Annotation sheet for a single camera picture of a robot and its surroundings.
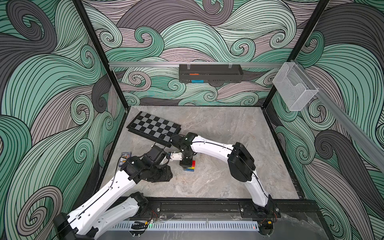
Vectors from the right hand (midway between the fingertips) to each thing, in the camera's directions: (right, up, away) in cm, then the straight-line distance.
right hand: (187, 162), depth 87 cm
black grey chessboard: (-24, +19, +16) cm, 35 cm away
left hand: (-9, -2, -16) cm, 18 cm away
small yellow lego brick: (+3, -2, -5) cm, 6 cm away
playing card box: (-40, +3, +4) cm, 40 cm away
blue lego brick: (+1, -4, -2) cm, 5 cm away
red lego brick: (+3, +1, -6) cm, 7 cm away
